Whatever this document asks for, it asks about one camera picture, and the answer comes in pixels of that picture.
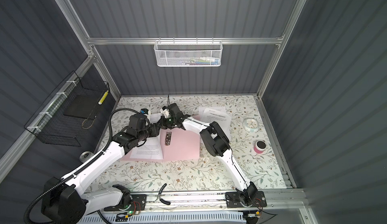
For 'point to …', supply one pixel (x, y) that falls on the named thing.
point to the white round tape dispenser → (251, 124)
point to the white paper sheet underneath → (209, 114)
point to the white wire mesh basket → (188, 53)
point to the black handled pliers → (158, 198)
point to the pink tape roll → (259, 147)
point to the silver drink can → (85, 156)
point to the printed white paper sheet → (151, 149)
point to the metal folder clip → (168, 136)
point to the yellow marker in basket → (103, 97)
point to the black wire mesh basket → (65, 117)
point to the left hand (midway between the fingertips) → (156, 126)
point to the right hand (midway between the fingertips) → (155, 127)
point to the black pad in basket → (83, 106)
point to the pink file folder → (176, 145)
